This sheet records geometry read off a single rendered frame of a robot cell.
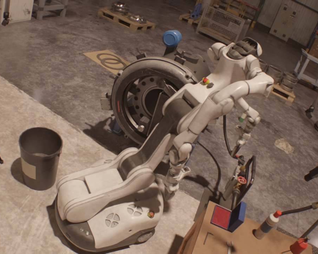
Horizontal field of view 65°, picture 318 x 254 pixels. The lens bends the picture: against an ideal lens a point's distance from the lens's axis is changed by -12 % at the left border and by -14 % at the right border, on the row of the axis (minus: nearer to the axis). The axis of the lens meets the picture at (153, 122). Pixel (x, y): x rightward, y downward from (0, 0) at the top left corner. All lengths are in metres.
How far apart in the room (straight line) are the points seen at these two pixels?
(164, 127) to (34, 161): 0.87
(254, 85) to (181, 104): 0.42
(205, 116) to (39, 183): 1.28
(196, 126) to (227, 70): 0.40
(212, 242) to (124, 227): 0.50
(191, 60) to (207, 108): 1.26
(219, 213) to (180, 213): 0.60
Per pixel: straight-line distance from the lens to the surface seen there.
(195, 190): 2.50
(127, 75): 2.10
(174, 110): 1.51
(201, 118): 1.26
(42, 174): 1.96
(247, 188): 1.99
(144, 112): 2.30
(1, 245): 1.86
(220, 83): 1.52
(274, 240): 1.84
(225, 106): 1.25
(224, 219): 1.71
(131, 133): 2.28
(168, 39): 2.68
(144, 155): 1.62
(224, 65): 1.52
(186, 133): 1.29
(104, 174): 1.69
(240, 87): 1.30
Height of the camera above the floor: 1.62
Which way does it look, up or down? 31 degrees down
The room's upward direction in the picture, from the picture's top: 20 degrees clockwise
